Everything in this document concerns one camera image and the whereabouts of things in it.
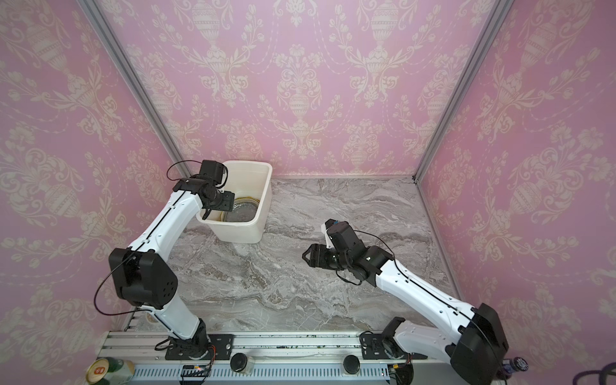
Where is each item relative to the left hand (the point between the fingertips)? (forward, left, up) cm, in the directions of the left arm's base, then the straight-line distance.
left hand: (222, 202), depth 87 cm
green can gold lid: (-50, +22, -9) cm, 55 cm away
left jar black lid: (-48, -14, -9) cm, 50 cm away
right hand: (-21, -33, -2) cm, 39 cm away
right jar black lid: (-47, -45, -15) cm, 67 cm away
